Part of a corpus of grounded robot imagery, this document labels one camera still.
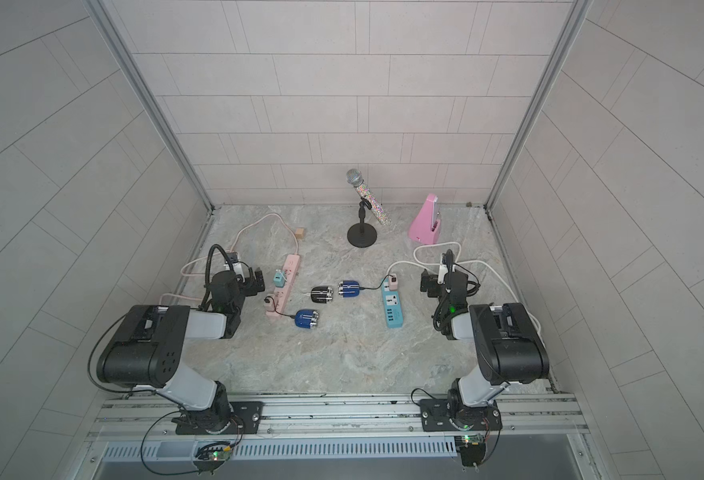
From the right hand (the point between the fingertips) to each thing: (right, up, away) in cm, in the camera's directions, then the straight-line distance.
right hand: (440, 266), depth 95 cm
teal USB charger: (-50, -3, -6) cm, 51 cm away
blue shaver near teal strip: (-29, -6, -4) cm, 30 cm away
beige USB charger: (-51, -9, -12) cm, 53 cm away
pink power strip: (-49, 0, +1) cm, 49 cm away
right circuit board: (+1, -39, -27) cm, 47 cm away
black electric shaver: (-37, -8, -6) cm, 39 cm away
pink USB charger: (-16, -4, -7) cm, 18 cm away
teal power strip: (-16, -11, -6) cm, 21 cm away
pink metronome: (-3, +14, +7) cm, 16 cm away
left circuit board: (-58, -38, -29) cm, 76 cm away
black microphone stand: (-25, +10, +13) cm, 30 cm away
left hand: (-61, 0, 0) cm, 61 cm away
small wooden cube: (-48, +10, +12) cm, 51 cm away
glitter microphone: (-27, +27, -8) cm, 39 cm away
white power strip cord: (-5, 0, +4) cm, 7 cm away
